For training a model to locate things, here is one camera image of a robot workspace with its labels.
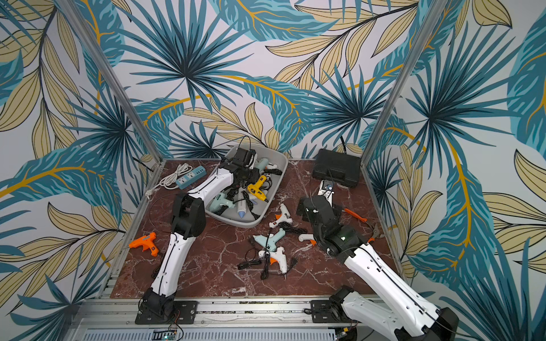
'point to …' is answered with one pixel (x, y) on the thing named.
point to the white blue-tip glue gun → (241, 206)
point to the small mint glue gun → (272, 241)
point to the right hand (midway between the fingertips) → (315, 201)
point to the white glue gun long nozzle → (306, 236)
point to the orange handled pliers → (375, 229)
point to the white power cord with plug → (170, 181)
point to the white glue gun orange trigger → (276, 257)
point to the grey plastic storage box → (256, 208)
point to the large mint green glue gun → (261, 163)
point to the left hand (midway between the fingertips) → (256, 174)
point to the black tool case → (342, 168)
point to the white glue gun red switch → (286, 217)
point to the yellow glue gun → (254, 188)
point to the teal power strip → (190, 177)
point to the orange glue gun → (146, 241)
